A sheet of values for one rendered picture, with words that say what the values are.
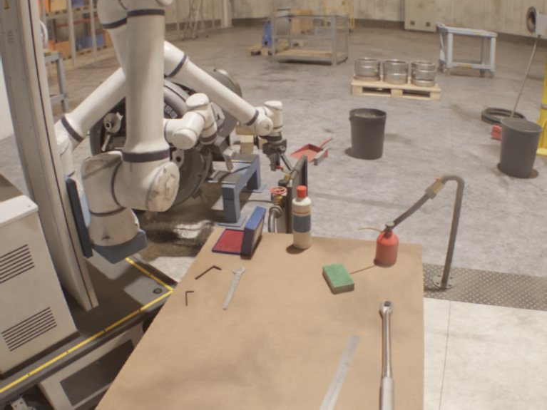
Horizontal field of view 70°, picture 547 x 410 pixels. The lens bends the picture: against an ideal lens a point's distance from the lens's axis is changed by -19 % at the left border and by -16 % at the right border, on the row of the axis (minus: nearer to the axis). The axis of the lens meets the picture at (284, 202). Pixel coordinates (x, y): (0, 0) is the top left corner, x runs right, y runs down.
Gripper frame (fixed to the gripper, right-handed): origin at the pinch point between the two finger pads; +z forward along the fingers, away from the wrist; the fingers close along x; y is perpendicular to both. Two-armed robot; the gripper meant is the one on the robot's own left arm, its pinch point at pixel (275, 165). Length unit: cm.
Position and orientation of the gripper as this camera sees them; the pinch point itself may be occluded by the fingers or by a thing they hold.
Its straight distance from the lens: 236.2
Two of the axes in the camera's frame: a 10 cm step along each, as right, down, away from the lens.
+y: 7.5, 2.7, -6.0
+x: 6.6, -3.5, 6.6
